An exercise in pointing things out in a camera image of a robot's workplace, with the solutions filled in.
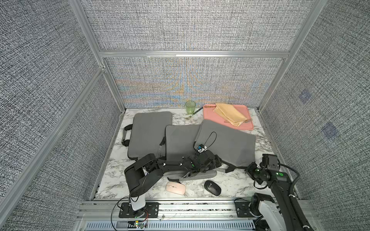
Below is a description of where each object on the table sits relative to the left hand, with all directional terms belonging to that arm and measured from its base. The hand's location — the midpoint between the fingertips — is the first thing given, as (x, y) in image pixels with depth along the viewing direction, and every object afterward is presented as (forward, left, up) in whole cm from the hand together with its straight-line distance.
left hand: (221, 163), depth 82 cm
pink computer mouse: (-11, +26, -5) cm, 29 cm away
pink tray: (+44, -2, -8) cm, 45 cm away
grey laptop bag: (+28, +46, -9) cm, 55 cm away
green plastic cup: (+47, +14, -1) cm, 49 cm away
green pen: (+47, +11, -7) cm, 48 cm away
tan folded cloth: (+43, -17, -5) cm, 46 cm away
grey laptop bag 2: (+16, +23, -1) cm, 28 cm away
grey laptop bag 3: (+12, -14, -6) cm, 19 cm away
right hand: (-2, -14, -2) cm, 15 cm away
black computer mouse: (-11, +6, -6) cm, 14 cm away
